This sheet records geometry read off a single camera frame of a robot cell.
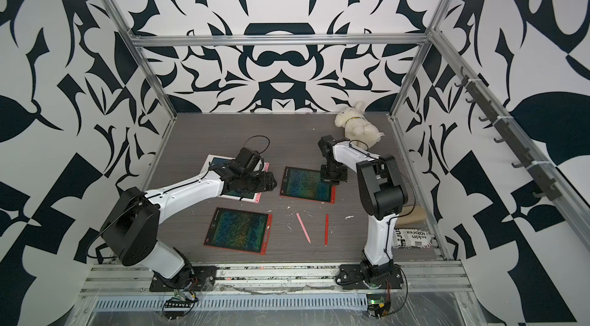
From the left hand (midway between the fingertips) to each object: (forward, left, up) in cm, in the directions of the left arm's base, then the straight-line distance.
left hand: (269, 181), depth 88 cm
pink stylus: (-18, -13, -8) cm, 24 cm away
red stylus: (-16, -21, -9) cm, 28 cm away
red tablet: (+3, -15, -8) cm, 17 cm away
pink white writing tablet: (-3, +7, -7) cm, 11 cm away
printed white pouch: (-21, -49, -5) cm, 54 cm away
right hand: (+4, -25, -7) cm, 26 cm away
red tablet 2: (-15, +11, -9) cm, 20 cm away
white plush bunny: (+23, -37, +3) cm, 44 cm away
